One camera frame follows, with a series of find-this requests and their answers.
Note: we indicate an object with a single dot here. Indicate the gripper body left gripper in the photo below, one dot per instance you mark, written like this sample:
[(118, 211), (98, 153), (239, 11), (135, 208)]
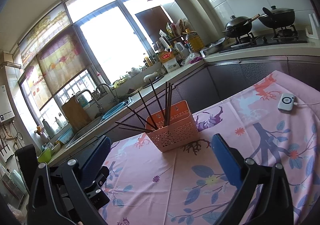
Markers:
[(90, 182)]

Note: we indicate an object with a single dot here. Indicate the chrome kitchen faucet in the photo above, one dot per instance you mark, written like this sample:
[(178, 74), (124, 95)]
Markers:
[(103, 89)]

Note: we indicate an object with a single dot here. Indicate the purple cloth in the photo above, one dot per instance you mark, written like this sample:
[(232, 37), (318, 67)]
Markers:
[(195, 59)]

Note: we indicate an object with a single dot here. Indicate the pink plastic utensil basket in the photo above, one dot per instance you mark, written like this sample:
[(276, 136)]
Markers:
[(181, 130)]

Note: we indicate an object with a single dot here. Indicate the yellow cooking oil bottle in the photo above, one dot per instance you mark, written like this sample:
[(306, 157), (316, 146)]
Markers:
[(194, 41)]

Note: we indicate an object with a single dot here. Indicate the brown chopstick in basket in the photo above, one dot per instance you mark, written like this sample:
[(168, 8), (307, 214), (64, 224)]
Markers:
[(157, 99)]

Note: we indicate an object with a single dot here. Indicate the dark chopstick leaning left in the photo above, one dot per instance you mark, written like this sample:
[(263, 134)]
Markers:
[(131, 127)]

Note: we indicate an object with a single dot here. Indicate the green plastic cup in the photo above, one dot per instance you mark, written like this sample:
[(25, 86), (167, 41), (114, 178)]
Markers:
[(45, 156)]

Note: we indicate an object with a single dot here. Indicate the wooden cutting board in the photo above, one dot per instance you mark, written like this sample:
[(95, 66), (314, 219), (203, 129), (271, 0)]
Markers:
[(75, 114)]

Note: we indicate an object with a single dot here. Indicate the dark chopstick in basket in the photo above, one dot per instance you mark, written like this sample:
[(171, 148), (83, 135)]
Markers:
[(154, 123)]

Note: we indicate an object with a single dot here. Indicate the white water heater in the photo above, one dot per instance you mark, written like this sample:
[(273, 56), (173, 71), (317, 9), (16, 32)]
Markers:
[(6, 111)]

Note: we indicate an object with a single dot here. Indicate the dark upright chopstick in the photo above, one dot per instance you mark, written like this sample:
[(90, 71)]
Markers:
[(169, 103)]

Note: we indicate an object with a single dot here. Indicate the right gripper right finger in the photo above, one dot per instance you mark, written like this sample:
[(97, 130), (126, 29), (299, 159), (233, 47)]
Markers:
[(274, 202)]

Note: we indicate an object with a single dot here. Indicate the pink patterned tablecloth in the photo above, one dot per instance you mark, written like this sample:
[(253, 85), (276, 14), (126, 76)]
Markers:
[(188, 186)]

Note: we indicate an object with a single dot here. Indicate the small white electronic device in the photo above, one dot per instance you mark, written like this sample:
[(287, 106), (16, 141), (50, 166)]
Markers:
[(286, 103)]

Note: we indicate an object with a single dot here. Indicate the white bag yellow label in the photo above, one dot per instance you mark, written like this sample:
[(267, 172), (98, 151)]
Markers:
[(169, 61)]

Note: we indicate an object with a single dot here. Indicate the black pot with lid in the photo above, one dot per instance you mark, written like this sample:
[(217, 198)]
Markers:
[(277, 17)]

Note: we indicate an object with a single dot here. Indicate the black wok with lid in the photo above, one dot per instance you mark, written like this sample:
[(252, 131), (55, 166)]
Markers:
[(239, 26)]

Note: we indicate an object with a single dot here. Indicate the gas stove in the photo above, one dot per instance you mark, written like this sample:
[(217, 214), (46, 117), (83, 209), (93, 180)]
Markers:
[(267, 40)]

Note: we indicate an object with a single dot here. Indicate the steel sink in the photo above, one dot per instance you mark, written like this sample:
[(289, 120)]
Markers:
[(92, 125)]

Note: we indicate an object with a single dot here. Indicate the steel bowl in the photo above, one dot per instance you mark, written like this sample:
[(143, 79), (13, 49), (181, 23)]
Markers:
[(213, 47)]

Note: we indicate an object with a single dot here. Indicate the white plastic jug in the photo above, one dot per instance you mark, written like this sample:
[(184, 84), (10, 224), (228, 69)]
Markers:
[(184, 52)]

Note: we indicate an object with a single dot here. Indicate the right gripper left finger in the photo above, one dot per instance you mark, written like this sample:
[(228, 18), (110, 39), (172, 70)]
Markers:
[(45, 202)]

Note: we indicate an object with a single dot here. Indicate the blue plastic basin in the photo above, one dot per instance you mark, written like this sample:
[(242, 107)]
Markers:
[(113, 110)]

